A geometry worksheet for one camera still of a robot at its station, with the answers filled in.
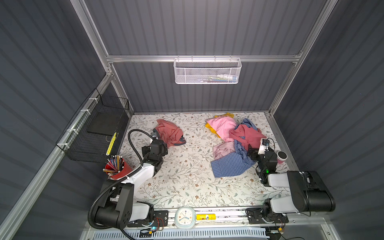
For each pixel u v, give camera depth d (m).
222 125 1.02
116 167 0.81
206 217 0.72
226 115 1.12
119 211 0.41
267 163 0.70
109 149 0.68
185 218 0.71
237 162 0.87
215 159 0.93
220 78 0.91
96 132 0.73
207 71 1.24
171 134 1.02
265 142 0.75
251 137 0.89
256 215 0.74
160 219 0.72
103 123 0.77
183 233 0.77
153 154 0.69
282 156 0.89
